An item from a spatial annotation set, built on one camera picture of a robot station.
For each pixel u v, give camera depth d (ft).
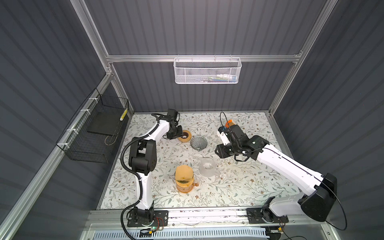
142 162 1.84
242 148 1.80
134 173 1.78
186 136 3.44
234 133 1.89
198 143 3.20
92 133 2.41
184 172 2.48
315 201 1.46
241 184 2.78
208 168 2.98
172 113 2.66
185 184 2.48
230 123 3.34
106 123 2.53
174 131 2.79
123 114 2.69
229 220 2.42
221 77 3.01
